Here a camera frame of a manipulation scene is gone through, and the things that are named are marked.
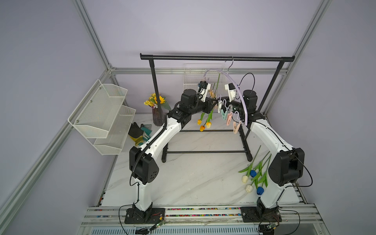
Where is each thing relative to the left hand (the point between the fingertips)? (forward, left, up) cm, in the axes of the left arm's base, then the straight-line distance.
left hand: (215, 101), depth 75 cm
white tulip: (-28, -19, -35) cm, 48 cm away
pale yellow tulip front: (-2, +2, -16) cm, 16 cm away
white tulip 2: (-34, -20, -34) cm, 52 cm away
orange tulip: (+5, +7, -22) cm, 23 cm away
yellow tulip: (+3, +5, -26) cm, 26 cm away
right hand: (+4, -1, -3) cm, 5 cm away
